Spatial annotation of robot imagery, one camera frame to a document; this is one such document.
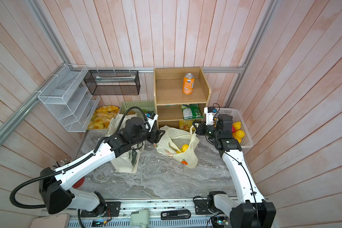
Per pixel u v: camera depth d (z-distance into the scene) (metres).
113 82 1.05
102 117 1.07
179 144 0.90
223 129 0.55
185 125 1.04
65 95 0.70
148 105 1.19
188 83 0.78
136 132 0.58
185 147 0.86
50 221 0.68
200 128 0.65
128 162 0.78
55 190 0.38
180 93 0.87
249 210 0.37
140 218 0.68
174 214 0.68
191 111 0.92
